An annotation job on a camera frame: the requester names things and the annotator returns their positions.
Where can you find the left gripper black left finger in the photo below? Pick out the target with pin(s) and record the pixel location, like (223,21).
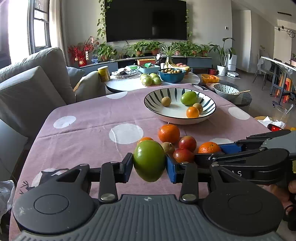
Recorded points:
(111,174)

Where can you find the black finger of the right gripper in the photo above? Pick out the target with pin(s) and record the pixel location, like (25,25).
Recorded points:
(206,159)

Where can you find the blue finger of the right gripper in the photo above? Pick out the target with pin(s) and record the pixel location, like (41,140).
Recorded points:
(230,148)

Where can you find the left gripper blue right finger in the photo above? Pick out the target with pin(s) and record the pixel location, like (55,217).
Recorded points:
(186,174)

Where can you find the red apple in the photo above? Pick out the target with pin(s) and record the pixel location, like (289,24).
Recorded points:
(183,155)
(188,143)

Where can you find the green apple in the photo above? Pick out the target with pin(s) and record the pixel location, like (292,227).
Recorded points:
(149,160)
(189,98)

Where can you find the large orange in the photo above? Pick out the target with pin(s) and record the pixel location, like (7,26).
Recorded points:
(169,133)

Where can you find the small orange tangerine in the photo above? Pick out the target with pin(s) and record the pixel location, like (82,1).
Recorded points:
(192,112)

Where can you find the brown kiwi fruit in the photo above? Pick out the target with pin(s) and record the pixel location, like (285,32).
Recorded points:
(166,101)

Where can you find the small orange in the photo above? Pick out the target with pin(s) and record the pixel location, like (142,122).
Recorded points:
(144,139)

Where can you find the pink polka dot tablecloth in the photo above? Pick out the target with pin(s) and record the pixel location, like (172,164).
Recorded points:
(107,128)

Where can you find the dark round side table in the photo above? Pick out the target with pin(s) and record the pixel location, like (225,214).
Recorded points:
(243,99)

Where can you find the small striped bowl with spoon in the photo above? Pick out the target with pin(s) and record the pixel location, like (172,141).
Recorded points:
(228,92)

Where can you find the blue striped white bowl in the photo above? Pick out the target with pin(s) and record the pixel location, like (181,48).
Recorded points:
(176,112)

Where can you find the yellow basket of oranges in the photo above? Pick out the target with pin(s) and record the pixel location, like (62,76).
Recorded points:
(207,78)

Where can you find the white round coffee table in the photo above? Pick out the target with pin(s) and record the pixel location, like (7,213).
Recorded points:
(120,85)

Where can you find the blue bowl of kiwis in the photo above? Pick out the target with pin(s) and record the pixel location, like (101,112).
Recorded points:
(172,75)

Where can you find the grey tv cabinet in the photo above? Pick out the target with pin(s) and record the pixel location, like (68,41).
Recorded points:
(113,65)

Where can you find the tall potted plant white pot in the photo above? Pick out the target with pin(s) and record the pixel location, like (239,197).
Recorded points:
(224,54)

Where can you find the plate of green apples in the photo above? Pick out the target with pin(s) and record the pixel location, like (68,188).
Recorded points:
(150,79)

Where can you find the yellow tin can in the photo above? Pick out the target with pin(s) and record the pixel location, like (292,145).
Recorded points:
(104,73)

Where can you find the banana bunch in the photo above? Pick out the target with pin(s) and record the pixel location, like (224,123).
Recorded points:
(169,64)

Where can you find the grey sofa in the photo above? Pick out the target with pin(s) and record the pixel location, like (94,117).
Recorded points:
(32,88)

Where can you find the red flower decoration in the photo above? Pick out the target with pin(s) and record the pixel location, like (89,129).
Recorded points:
(80,53)

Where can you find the black wall television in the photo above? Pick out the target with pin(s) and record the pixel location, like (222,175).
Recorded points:
(146,20)

